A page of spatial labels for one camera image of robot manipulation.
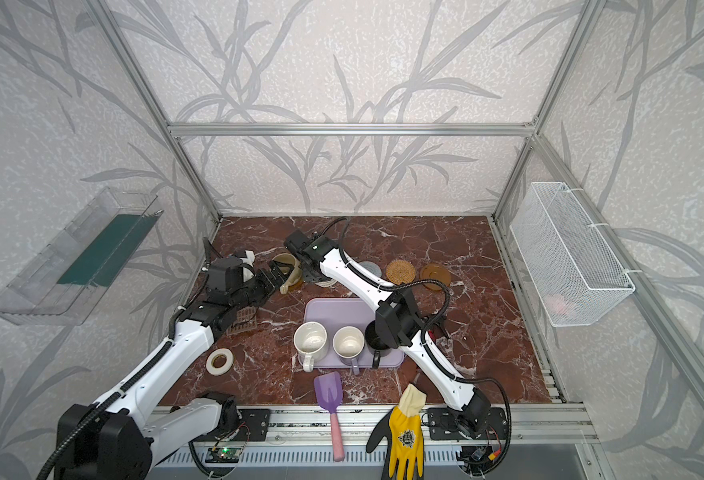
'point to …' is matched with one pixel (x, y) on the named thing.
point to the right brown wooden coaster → (436, 272)
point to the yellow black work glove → (401, 427)
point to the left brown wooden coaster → (298, 286)
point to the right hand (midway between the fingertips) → (319, 265)
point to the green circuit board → (223, 454)
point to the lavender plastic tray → (394, 359)
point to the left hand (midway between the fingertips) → (290, 265)
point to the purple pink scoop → (328, 389)
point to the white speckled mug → (310, 341)
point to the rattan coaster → (400, 271)
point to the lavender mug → (349, 343)
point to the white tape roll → (219, 371)
